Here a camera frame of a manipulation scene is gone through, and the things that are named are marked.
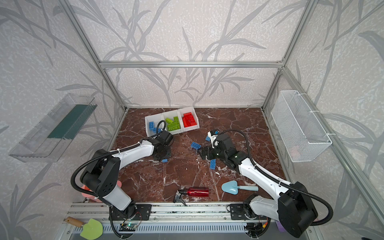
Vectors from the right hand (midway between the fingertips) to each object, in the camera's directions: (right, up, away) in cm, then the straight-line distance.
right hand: (204, 144), depth 82 cm
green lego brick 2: (-20, +14, +26) cm, 36 cm away
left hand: (-22, -6, +10) cm, 25 cm away
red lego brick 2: (-11, +14, +29) cm, 34 cm away
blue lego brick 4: (-23, -10, +4) cm, 25 cm away
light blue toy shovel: (+15, -23, -2) cm, 27 cm away
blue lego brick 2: (-6, -3, +14) cm, 15 cm away
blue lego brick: (+3, +1, +20) cm, 20 cm away
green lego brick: (-22, +9, +23) cm, 33 cm away
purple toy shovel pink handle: (+36, -37, -13) cm, 53 cm away
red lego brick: (-12, +17, +30) cm, 36 cm away
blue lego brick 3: (+5, -13, +7) cm, 16 cm away
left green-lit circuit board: (-37, -38, -11) cm, 54 cm away
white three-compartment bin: (-25, +12, +3) cm, 28 cm away
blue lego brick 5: (-38, +10, +26) cm, 47 cm away
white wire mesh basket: (+41, +6, -21) cm, 47 cm away
